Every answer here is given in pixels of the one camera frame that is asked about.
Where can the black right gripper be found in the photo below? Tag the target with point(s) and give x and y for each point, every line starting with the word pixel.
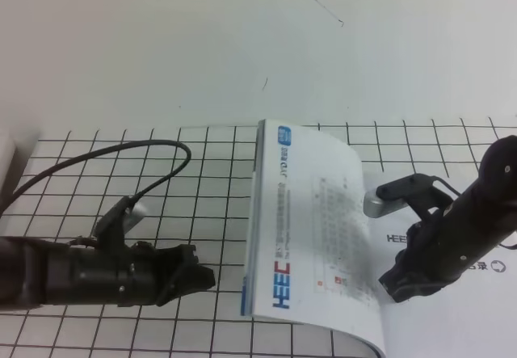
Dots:
pixel 431 260

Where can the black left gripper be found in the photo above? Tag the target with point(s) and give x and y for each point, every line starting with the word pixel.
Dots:
pixel 141 275

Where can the white HEEC catalogue book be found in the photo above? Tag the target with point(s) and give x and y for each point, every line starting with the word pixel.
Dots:
pixel 314 258

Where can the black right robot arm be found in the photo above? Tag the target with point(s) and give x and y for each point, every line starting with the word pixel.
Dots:
pixel 486 210

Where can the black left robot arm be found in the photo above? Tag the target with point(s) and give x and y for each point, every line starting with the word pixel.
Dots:
pixel 36 272

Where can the white grid-patterned tablecloth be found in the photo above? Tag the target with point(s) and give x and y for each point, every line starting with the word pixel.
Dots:
pixel 205 205

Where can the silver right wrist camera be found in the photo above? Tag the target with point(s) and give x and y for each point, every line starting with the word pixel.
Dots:
pixel 416 191

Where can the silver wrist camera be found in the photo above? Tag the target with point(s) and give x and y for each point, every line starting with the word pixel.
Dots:
pixel 111 228
pixel 416 191

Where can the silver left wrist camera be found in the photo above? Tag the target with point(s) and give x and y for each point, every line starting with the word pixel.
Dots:
pixel 111 228

